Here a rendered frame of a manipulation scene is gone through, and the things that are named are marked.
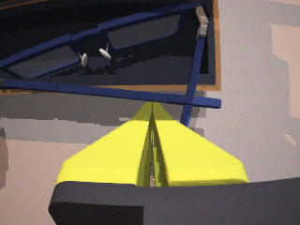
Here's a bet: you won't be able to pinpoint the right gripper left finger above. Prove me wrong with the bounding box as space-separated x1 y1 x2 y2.
55 101 152 187

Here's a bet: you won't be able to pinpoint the dark blue glasses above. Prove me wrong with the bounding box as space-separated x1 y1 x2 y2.
0 2 221 128

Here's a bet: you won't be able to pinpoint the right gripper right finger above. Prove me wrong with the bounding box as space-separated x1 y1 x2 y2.
152 101 248 187

